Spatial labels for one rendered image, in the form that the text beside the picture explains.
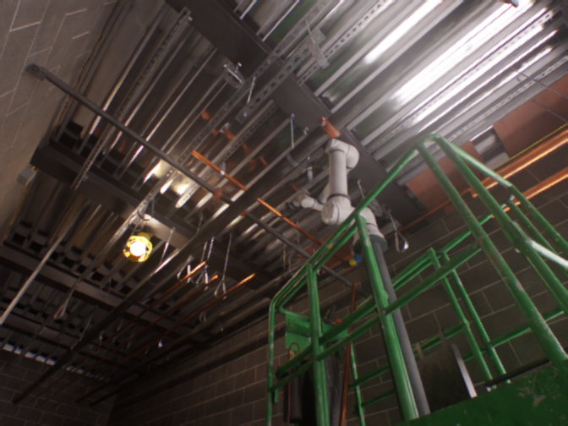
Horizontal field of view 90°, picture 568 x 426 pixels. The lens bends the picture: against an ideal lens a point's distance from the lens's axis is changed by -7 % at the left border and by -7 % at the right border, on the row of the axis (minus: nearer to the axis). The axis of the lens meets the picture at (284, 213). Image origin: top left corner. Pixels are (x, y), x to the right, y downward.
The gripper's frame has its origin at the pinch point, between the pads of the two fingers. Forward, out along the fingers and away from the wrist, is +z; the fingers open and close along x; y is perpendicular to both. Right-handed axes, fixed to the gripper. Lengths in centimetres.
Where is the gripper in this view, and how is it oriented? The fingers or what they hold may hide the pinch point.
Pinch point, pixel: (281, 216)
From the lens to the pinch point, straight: 279.6
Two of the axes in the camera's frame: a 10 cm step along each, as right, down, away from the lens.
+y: -7.1, -5.3, -4.6
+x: 1.8, 5.0, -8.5
